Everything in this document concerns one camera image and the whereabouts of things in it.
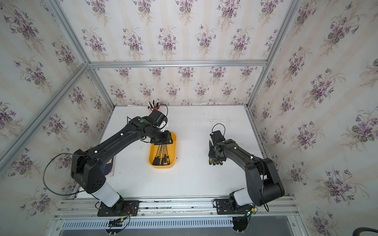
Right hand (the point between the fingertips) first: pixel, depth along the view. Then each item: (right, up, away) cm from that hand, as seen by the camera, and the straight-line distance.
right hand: (215, 155), depth 90 cm
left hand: (-26, +10, -10) cm, 29 cm away
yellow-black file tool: (-38, -2, 0) cm, 38 cm away
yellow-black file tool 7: (-1, -4, -2) cm, 4 cm away
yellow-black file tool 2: (-35, -3, -1) cm, 36 cm away
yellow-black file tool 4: (-32, 0, +1) cm, 32 cm away
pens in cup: (-44, +32, +17) cm, 57 cm away
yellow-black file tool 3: (-34, -2, +1) cm, 34 cm away
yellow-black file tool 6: (-34, +2, +3) cm, 35 cm away
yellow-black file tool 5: (-30, -1, +1) cm, 30 cm away
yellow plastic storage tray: (-27, +5, +1) cm, 28 cm away
